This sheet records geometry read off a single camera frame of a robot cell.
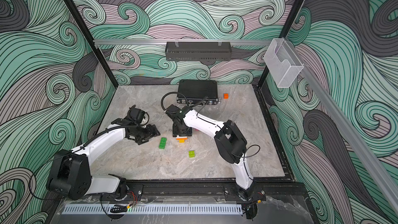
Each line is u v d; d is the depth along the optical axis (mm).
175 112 688
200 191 743
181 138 887
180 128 730
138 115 698
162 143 892
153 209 697
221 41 934
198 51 956
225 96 1113
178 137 795
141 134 726
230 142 495
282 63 781
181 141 899
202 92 1214
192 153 854
